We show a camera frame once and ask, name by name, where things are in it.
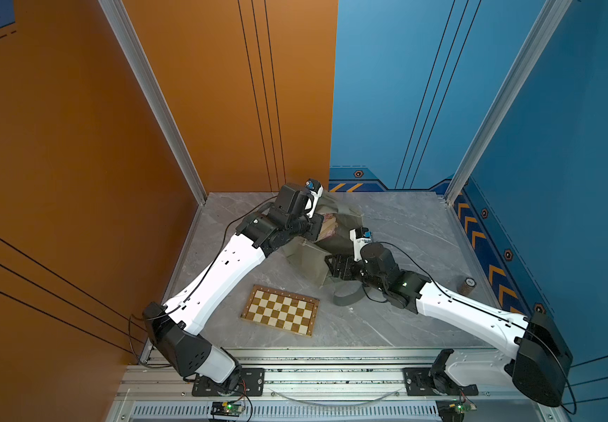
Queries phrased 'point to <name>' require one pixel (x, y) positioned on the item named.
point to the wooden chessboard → (281, 309)
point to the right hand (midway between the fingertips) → (334, 259)
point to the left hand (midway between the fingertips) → (319, 215)
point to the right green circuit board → (453, 410)
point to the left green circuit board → (227, 409)
